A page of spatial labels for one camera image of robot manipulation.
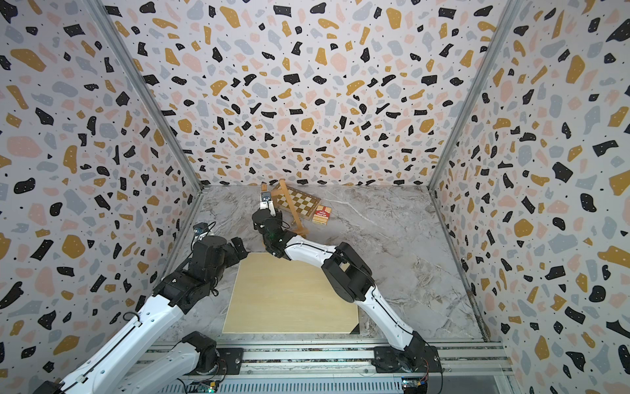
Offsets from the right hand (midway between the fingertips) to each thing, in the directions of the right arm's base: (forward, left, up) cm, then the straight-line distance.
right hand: (264, 206), depth 93 cm
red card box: (+8, -21, -15) cm, 27 cm away
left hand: (-20, +5, +4) cm, 21 cm away
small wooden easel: (-2, -13, -11) cm, 17 cm away
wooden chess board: (+14, -12, -14) cm, 23 cm away
